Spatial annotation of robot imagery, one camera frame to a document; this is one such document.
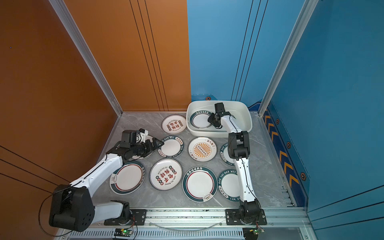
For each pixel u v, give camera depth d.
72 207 0.41
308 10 0.70
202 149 0.97
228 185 0.84
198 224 0.72
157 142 0.76
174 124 1.12
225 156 0.94
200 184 0.83
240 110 1.17
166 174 0.87
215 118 0.89
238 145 0.68
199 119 1.13
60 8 0.70
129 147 0.66
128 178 0.86
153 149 0.74
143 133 0.80
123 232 0.71
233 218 0.72
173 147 1.00
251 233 0.70
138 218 0.74
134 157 0.70
